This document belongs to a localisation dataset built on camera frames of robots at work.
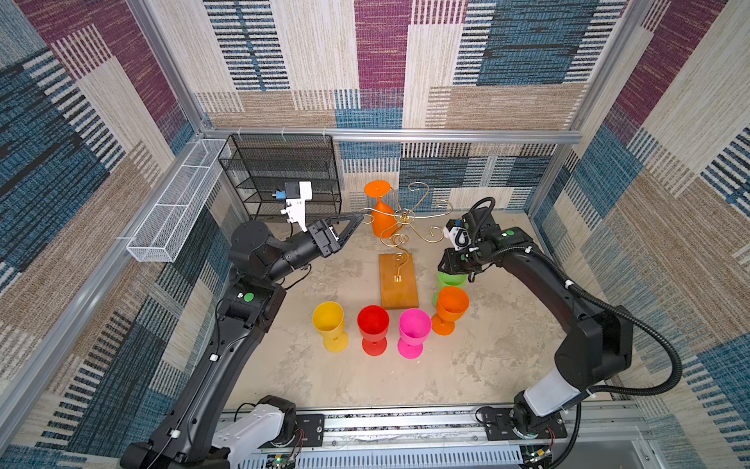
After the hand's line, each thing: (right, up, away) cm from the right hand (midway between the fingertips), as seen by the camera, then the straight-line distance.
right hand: (444, 271), depth 83 cm
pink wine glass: (-9, -15, -4) cm, 18 cm away
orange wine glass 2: (-17, +13, +4) cm, 22 cm away
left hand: (-22, +13, -29) cm, 38 cm away
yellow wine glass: (-32, -13, -2) cm, 35 cm away
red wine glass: (-20, -13, -7) cm, 25 cm away
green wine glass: (0, -2, -2) cm, 3 cm away
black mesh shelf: (-59, +35, +19) cm, 71 cm away
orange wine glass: (+2, -9, 0) cm, 9 cm away
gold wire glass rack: (-11, +6, +4) cm, 13 cm away
